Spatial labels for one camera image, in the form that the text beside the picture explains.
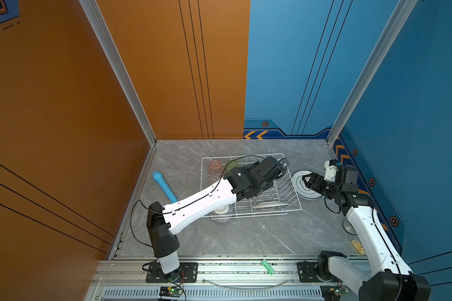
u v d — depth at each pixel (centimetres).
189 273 73
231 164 54
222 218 83
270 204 77
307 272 72
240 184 47
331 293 70
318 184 71
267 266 74
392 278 39
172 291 71
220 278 73
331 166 72
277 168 51
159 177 100
